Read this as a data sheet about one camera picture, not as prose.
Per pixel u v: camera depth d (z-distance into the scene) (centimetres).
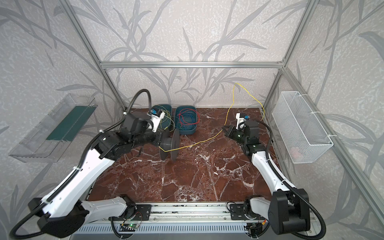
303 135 61
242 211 74
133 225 70
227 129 79
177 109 114
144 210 74
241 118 74
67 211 39
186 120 118
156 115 56
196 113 111
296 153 72
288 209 39
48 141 64
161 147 66
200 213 76
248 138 62
